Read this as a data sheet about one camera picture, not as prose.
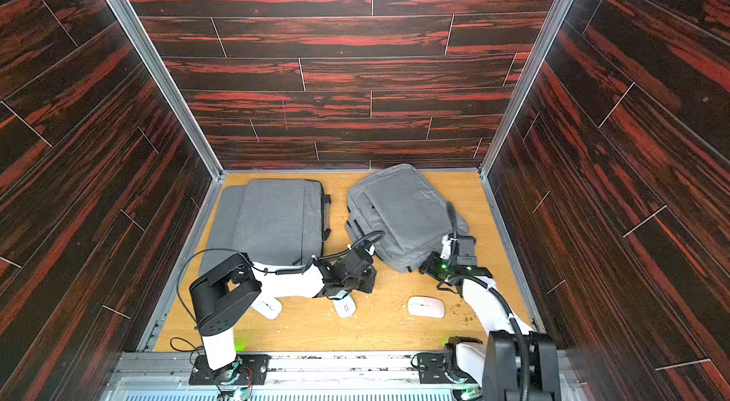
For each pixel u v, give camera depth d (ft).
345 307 2.69
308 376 2.43
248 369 2.39
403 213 3.18
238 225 3.07
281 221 3.15
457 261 2.22
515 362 1.34
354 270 2.26
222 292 1.67
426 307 2.71
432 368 2.44
